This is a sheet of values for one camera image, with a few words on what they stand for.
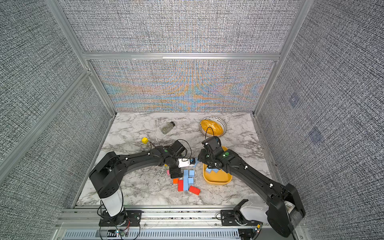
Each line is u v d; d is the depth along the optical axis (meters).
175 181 0.84
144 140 1.01
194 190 0.83
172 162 0.75
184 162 0.78
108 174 0.50
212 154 0.61
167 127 1.06
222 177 0.86
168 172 0.88
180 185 0.84
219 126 1.05
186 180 0.84
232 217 0.74
